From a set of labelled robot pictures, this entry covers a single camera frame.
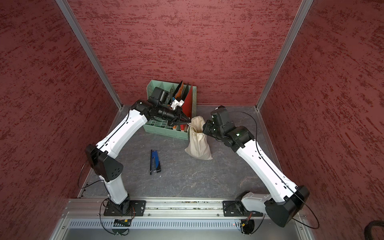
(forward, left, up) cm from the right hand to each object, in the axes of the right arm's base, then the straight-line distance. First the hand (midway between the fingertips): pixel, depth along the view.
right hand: (204, 129), depth 73 cm
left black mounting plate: (-30, +37, -20) cm, 51 cm away
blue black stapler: (-8, +29, -25) cm, 39 cm away
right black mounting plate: (-31, -14, -25) cm, 42 cm away
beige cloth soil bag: (-5, +3, -7) cm, 9 cm away
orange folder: (+28, +14, +2) cm, 31 cm away
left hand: (+2, +8, +3) cm, 8 cm away
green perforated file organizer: (+16, +27, -19) cm, 37 cm away
